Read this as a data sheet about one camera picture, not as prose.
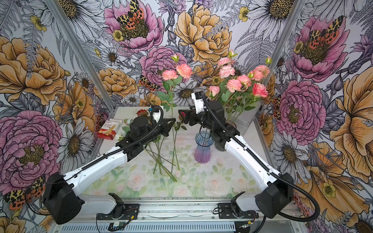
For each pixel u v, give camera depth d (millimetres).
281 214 446
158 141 994
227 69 702
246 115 776
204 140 832
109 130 1028
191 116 618
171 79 647
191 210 761
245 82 683
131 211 745
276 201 392
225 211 740
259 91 650
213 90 718
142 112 1088
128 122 1058
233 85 665
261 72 716
